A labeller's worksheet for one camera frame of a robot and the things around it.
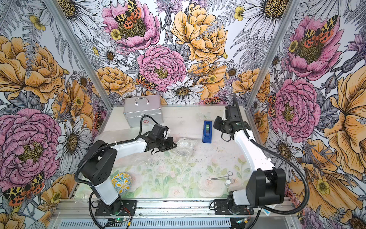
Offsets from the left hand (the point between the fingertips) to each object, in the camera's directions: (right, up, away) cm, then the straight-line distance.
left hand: (175, 148), depth 91 cm
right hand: (+23, +14, -7) cm, 28 cm away
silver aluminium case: (-29, +27, +9) cm, 40 cm away
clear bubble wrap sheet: (+6, +1, +1) cm, 7 cm away
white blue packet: (+48, -28, -18) cm, 58 cm away
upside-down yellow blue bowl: (-29, -17, -9) cm, 35 cm away
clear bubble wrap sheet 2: (-49, -22, -13) cm, 55 cm away
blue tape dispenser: (+21, +10, +9) cm, 25 cm away
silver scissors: (+31, -16, -6) cm, 35 cm away
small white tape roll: (+29, -16, -12) cm, 35 cm away
